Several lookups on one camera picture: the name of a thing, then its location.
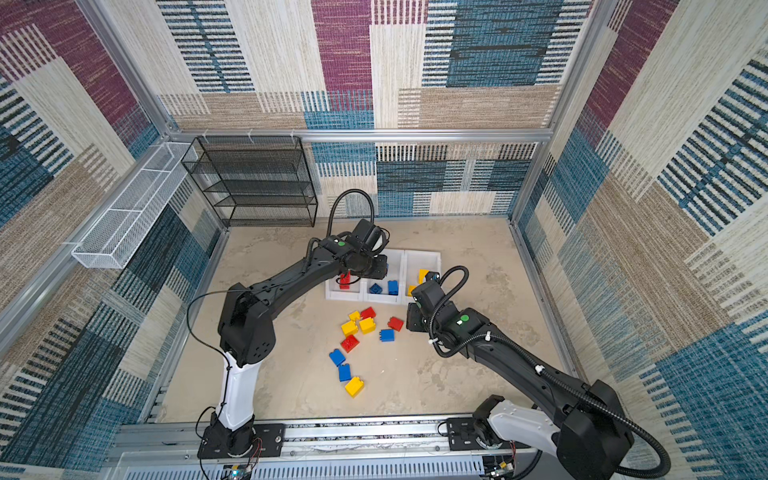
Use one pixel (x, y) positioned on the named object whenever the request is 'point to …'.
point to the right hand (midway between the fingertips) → (418, 318)
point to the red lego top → (367, 313)
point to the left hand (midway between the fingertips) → (386, 267)
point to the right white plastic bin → (414, 260)
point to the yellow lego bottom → (354, 387)
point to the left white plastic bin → (334, 291)
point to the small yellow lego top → (354, 316)
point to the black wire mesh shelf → (255, 181)
